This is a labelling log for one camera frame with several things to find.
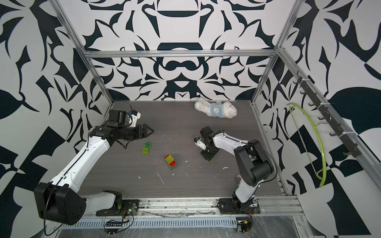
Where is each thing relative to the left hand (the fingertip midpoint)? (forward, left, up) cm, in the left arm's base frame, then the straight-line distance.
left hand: (147, 129), depth 80 cm
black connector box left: (-39, +16, -23) cm, 48 cm away
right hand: (-5, -34, -19) cm, 39 cm away
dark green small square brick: (+1, +4, -18) cm, 18 cm away
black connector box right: (-42, -48, -22) cm, 67 cm away
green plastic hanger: (+6, -76, +9) cm, 77 cm away
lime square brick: (-13, -11, -9) cm, 19 cm away
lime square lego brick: (-3, +5, -18) cm, 19 cm away
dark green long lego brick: (-13, -12, -22) cm, 28 cm away
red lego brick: (-15, -13, -11) cm, 22 cm away
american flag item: (-21, -48, -18) cm, 56 cm away
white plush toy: (+20, -41, -9) cm, 47 cm away
